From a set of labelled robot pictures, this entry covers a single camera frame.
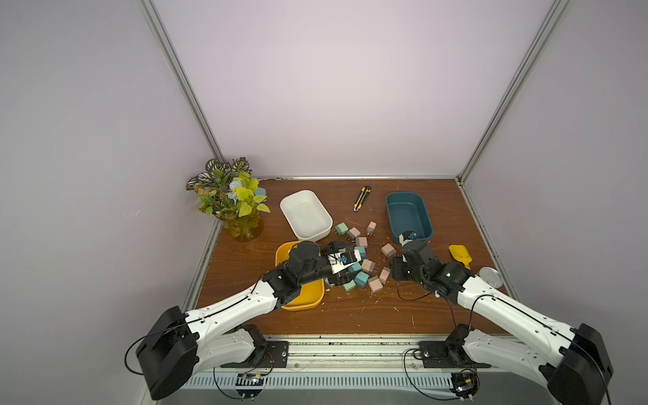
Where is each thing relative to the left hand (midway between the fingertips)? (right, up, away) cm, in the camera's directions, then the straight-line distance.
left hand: (357, 255), depth 73 cm
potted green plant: (-40, +18, +8) cm, 45 cm away
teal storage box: (+26, +11, +35) cm, 45 cm away
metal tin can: (+47, -9, +10) cm, 49 cm away
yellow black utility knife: (+8, +21, +41) cm, 47 cm away
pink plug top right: (+9, +6, +27) cm, 29 cm away
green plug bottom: (-1, -13, +12) cm, 18 cm away
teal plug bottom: (+3, -11, +13) cm, 17 cm away
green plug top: (-4, +5, +27) cm, 28 cm away
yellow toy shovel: (+42, -4, +21) cm, 47 cm away
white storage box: (-19, +10, +33) cm, 39 cm away
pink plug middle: (+6, -8, +17) cm, 19 cm away
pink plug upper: (+1, +3, +25) cm, 26 cm away
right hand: (+13, -2, +8) cm, 16 cm away
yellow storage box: (-15, -17, +12) cm, 25 cm away
